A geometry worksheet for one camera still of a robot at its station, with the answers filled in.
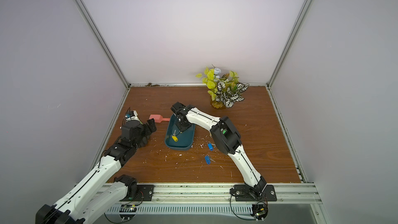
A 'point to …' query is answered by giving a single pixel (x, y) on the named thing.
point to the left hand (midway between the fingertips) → (148, 120)
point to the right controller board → (260, 210)
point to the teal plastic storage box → (185, 139)
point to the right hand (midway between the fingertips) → (184, 123)
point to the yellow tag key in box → (175, 138)
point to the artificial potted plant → (223, 90)
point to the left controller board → (127, 212)
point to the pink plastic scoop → (158, 118)
